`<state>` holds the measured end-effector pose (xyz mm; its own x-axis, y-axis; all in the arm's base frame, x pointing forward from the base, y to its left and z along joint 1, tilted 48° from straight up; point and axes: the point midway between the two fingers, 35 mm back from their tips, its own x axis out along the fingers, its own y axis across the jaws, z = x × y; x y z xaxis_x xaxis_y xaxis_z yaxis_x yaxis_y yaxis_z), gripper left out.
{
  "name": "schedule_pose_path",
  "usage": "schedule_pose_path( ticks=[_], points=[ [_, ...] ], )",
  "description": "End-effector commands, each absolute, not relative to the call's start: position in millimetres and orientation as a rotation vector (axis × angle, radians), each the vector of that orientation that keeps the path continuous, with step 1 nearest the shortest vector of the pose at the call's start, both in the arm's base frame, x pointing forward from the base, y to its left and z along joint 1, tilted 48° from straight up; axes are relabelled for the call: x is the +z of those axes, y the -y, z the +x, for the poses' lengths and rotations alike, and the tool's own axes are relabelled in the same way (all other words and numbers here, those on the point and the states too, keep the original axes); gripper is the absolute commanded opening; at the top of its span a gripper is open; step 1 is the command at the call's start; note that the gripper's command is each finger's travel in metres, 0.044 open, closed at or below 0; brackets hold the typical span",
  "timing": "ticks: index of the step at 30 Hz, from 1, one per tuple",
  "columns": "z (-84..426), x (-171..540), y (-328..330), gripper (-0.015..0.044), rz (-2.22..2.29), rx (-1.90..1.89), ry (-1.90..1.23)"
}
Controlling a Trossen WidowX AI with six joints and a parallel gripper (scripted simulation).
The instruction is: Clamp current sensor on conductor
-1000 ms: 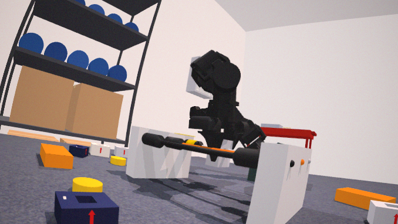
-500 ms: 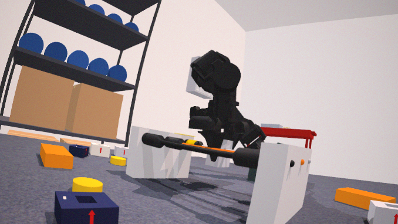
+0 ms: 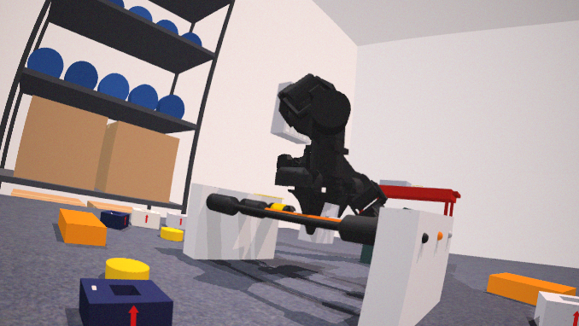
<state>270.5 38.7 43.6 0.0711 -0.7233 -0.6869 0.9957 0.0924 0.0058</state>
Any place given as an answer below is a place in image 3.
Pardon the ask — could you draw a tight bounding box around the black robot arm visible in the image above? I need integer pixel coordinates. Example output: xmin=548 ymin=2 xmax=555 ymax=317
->
xmin=277 ymin=73 xmax=388 ymax=218

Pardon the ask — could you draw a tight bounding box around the orange block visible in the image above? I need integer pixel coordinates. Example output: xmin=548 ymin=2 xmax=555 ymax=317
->
xmin=487 ymin=273 xmax=576 ymax=306
xmin=58 ymin=208 xmax=107 ymax=247

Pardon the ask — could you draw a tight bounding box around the yellow short cylinder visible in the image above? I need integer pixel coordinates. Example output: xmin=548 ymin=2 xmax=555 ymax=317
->
xmin=105 ymin=258 xmax=149 ymax=280
xmin=161 ymin=227 xmax=183 ymax=242

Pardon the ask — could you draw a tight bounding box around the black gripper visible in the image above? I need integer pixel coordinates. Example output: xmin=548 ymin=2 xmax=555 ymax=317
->
xmin=274 ymin=137 xmax=364 ymax=218

